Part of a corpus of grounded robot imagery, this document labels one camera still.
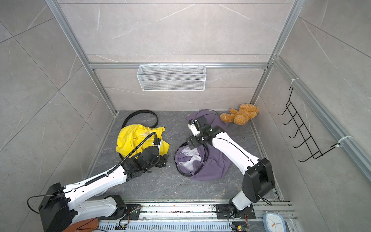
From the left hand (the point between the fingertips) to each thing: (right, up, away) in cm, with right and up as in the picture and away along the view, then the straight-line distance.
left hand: (165, 152), depth 81 cm
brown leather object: (-30, -29, -19) cm, 46 cm away
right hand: (+19, +7, +3) cm, 20 cm away
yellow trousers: (-23, +8, +7) cm, 26 cm away
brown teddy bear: (+50, +21, +17) cm, 57 cm away
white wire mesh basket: (+1, +49, +20) cm, 53 cm away
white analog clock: (+55, -31, -12) cm, 65 cm away
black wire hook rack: (+68, +8, -17) cm, 71 cm away
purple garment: (+22, -7, +5) cm, 24 cm away
